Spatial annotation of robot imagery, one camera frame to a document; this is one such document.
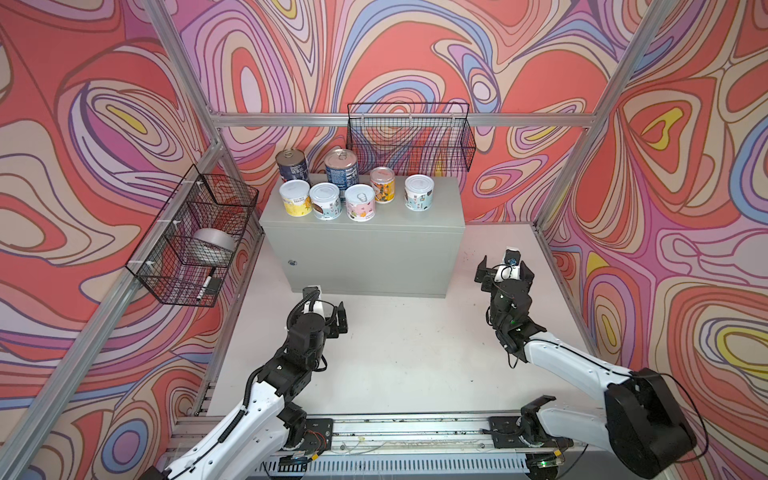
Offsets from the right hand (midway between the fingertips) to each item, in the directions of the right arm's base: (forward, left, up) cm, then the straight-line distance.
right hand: (504, 266), depth 83 cm
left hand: (-8, +49, -3) cm, 50 cm away
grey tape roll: (-1, +76, +13) cm, 77 cm away
